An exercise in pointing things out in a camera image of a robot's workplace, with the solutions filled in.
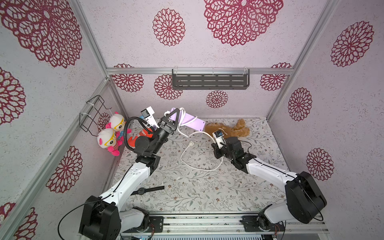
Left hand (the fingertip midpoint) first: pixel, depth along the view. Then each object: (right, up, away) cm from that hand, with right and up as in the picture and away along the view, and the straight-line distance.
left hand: (178, 110), depth 61 cm
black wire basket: (-46, -2, +14) cm, 48 cm away
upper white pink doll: (-42, -3, +33) cm, 54 cm away
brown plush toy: (+37, -7, +41) cm, 56 cm away
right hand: (+17, -15, +25) cm, 34 cm away
